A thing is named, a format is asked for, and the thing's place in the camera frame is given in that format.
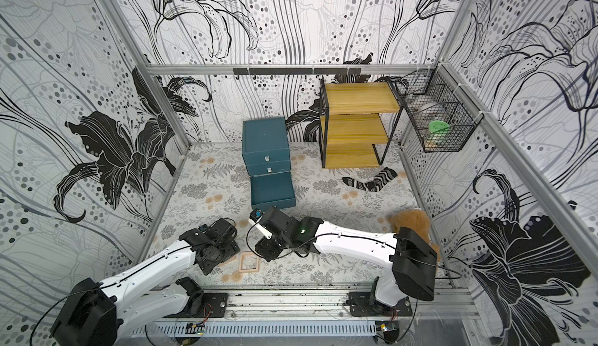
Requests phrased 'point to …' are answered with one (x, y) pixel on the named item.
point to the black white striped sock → (376, 184)
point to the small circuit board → (195, 329)
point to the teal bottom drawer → (273, 189)
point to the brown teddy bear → (417, 221)
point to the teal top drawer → (266, 157)
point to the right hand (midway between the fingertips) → (265, 241)
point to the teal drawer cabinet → (265, 149)
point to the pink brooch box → (247, 270)
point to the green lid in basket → (437, 128)
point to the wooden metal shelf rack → (350, 125)
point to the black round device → (392, 336)
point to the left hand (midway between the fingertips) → (230, 260)
